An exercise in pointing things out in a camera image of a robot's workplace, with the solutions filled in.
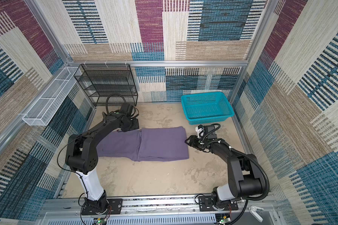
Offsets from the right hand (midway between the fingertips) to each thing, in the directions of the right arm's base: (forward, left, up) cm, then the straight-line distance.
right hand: (189, 144), depth 91 cm
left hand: (+12, +35, +4) cm, 37 cm away
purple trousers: (+2, +27, -2) cm, 27 cm away
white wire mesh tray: (+3, +76, +29) cm, 81 cm away
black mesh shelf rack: (+45, +56, +16) cm, 74 cm away
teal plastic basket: (+28, -14, +4) cm, 31 cm away
